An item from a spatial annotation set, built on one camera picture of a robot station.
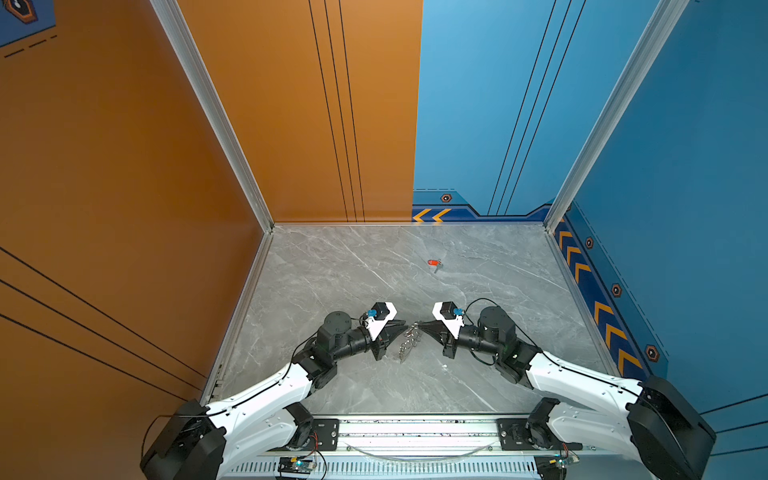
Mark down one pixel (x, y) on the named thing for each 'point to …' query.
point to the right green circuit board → (554, 467)
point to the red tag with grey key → (436, 263)
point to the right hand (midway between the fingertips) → (419, 326)
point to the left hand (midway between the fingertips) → (404, 322)
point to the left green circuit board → (295, 465)
